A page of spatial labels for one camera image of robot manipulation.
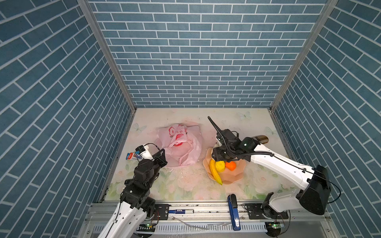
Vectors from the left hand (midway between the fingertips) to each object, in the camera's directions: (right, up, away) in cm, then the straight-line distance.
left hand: (169, 150), depth 75 cm
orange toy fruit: (+34, -11, +9) cm, 37 cm away
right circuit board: (+51, -37, -3) cm, 64 cm away
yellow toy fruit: (+27, -11, +9) cm, 31 cm away
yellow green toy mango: (+24, -13, +7) cm, 28 cm away
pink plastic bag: (+4, 0, +22) cm, 23 cm away
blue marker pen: (+6, -31, -1) cm, 31 cm away
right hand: (+24, -4, +3) cm, 24 cm away
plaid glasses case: (+58, +3, +24) cm, 63 cm away
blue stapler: (+32, -27, -1) cm, 42 cm away
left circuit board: (-11, -38, -3) cm, 39 cm away
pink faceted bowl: (+32, -18, +10) cm, 38 cm away
